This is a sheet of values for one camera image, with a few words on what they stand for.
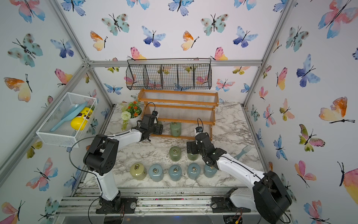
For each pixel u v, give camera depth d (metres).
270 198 0.42
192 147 0.75
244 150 0.93
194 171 0.77
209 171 0.79
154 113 0.87
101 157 0.50
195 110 1.17
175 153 0.85
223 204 0.73
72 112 0.67
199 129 0.75
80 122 0.71
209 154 0.63
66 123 0.70
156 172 0.77
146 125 0.77
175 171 0.77
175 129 0.96
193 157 0.89
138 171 0.78
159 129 0.89
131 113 0.98
